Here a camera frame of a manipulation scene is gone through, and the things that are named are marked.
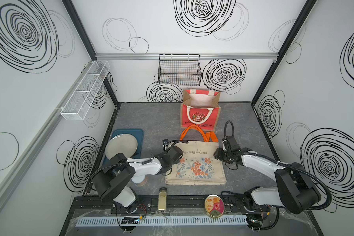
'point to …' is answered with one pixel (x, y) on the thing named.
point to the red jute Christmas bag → (201, 108)
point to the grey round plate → (121, 143)
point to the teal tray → (137, 133)
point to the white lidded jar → (140, 180)
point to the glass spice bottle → (162, 199)
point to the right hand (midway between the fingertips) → (216, 155)
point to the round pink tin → (214, 205)
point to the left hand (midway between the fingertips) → (176, 156)
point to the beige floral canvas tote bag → (198, 165)
